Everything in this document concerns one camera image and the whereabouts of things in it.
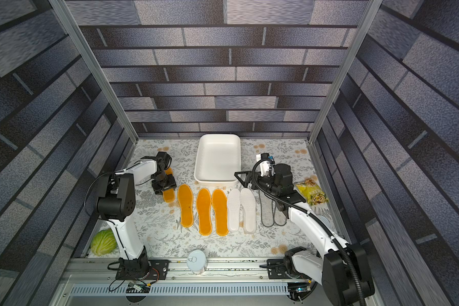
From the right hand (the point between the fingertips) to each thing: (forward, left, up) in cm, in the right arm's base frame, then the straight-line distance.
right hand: (239, 173), depth 78 cm
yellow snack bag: (+2, -35, -17) cm, 39 cm away
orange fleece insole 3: (-4, +18, -21) cm, 28 cm away
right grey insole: (-10, -19, -22) cm, 30 cm away
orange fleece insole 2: (+1, +28, -21) cm, 35 cm away
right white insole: (-2, -4, -21) cm, 22 cm away
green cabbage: (-25, +54, -13) cm, 61 cm away
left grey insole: (-6, -13, -21) cm, 26 cm away
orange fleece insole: (+1, +36, -20) cm, 41 cm away
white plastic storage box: (+24, +12, -19) cm, 32 cm away
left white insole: (-6, +2, -21) cm, 22 cm away
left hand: (+4, +36, -20) cm, 41 cm away
